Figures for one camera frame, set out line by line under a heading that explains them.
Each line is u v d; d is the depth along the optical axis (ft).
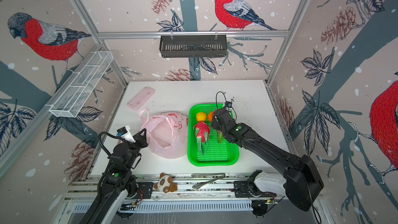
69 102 2.33
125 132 2.28
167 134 3.11
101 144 1.86
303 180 1.28
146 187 2.48
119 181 1.91
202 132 2.80
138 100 3.61
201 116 3.10
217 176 2.61
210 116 3.10
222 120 1.98
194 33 3.02
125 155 1.97
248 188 2.16
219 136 2.71
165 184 2.41
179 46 3.50
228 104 2.36
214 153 2.80
